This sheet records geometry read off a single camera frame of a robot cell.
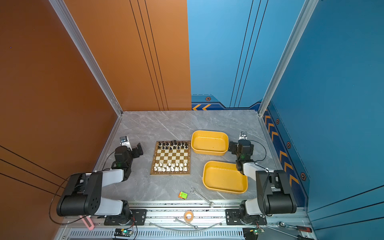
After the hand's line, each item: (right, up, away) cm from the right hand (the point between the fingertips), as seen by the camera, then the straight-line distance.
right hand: (239, 142), depth 93 cm
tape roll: (-31, -36, -20) cm, 52 cm away
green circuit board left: (-62, -41, -22) cm, 77 cm away
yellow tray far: (-18, -1, +9) cm, 20 cm away
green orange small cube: (-34, -27, -15) cm, 45 cm away
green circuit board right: (0, -40, -23) cm, 47 cm away
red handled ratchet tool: (+14, -36, -24) cm, 45 cm away
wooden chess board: (-42, -10, -1) cm, 43 cm away
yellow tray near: (-10, -20, -6) cm, 23 cm away
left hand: (-66, -1, -1) cm, 66 cm away
